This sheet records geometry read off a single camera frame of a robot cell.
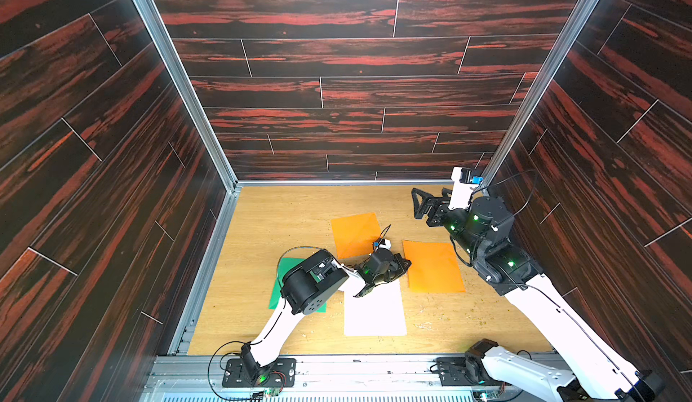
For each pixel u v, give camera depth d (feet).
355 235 3.36
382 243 2.98
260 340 2.01
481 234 1.57
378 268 2.52
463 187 1.79
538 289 1.39
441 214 1.88
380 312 2.77
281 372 2.38
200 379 2.40
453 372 2.39
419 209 1.93
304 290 1.85
